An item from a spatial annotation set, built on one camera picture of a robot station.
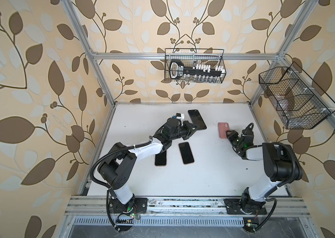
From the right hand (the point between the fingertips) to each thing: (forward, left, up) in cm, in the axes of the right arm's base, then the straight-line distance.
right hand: (228, 134), depth 97 cm
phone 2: (-10, +29, -5) cm, 31 cm away
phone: (-15, +45, -3) cm, 47 cm away
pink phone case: (+8, 0, -4) cm, 9 cm away
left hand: (-7, +21, +20) cm, 30 cm away
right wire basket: (-3, -27, +30) cm, 40 cm away
